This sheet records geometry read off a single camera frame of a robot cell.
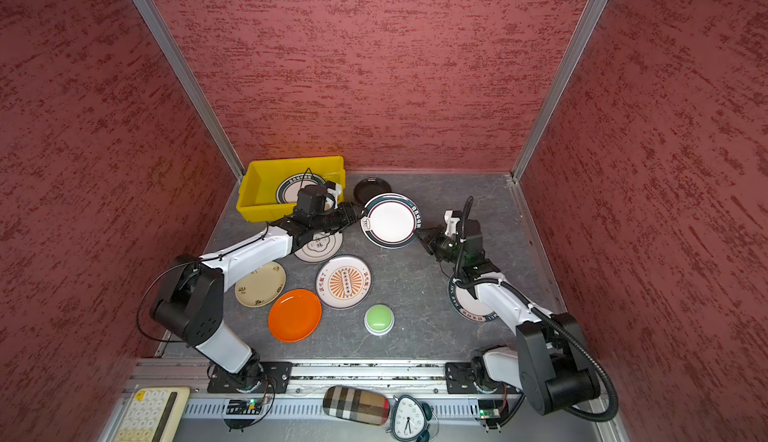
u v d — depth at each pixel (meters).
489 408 0.71
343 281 0.92
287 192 1.13
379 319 0.83
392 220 0.86
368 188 1.14
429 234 0.82
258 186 1.14
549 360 0.42
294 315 0.83
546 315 0.45
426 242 0.74
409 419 0.66
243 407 0.72
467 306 0.85
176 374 0.76
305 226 0.68
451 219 0.81
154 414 0.67
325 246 0.99
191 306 0.45
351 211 0.79
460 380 0.74
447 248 0.74
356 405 0.68
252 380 0.66
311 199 0.68
